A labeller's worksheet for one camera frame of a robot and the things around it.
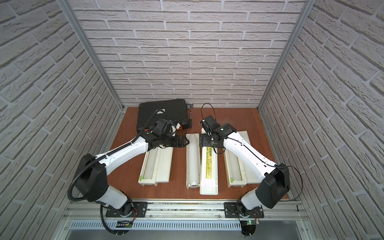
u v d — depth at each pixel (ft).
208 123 1.98
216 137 1.75
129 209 2.20
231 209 2.45
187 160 2.81
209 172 2.38
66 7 2.29
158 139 2.11
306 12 2.31
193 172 2.66
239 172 2.64
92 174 1.40
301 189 1.51
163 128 2.16
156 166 2.67
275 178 1.33
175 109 3.74
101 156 1.51
